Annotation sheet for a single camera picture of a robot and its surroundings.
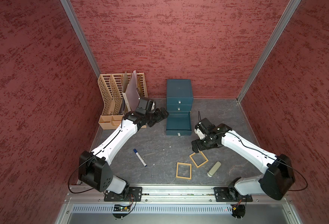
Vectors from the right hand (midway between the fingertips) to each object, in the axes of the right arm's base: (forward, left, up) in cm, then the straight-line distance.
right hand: (200, 149), depth 80 cm
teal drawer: (+32, +11, +2) cm, 34 cm away
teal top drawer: (+32, +10, +8) cm, 35 cm away
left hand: (+14, +21, +12) cm, 28 cm away
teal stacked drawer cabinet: (+51, +8, +4) cm, 52 cm away
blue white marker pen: (-1, +37, -9) cm, 38 cm away
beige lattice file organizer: (+38, +60, 0) cm, 71 cm away
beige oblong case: (-9, -8, -8) cm, 15 cm away
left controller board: (-27, +46, -11) cm, 54 cm away
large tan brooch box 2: (-9, +10, -11) cm, 17 cm away
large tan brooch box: (-2, -1, -10) cm, 10 cm away
